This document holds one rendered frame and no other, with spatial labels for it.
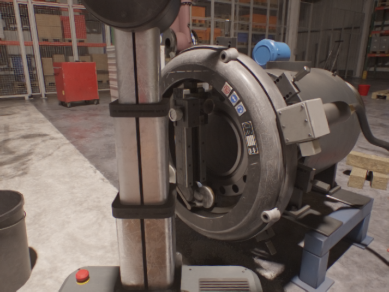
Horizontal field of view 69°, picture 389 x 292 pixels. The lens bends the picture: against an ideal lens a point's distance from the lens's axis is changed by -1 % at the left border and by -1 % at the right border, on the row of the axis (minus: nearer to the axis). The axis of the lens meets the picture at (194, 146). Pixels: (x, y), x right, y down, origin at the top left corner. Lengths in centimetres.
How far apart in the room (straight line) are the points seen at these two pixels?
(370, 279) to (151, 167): 124
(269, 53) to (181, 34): 386
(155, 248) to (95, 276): 45
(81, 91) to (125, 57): 580
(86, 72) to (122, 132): 584
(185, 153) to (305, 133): 48
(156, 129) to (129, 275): 33
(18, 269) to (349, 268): 147
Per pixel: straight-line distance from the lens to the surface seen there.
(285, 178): 91
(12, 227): 139
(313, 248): 134
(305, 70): 92
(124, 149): 57
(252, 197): 95
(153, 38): 55
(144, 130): 55
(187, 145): 110
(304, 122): 82
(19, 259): 148
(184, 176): 115
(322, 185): 96
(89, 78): 641
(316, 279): 141
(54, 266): 161
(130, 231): 64
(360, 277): 159
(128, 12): 49
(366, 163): 263
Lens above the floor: 93
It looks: 17 degrees down
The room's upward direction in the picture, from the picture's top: straight up
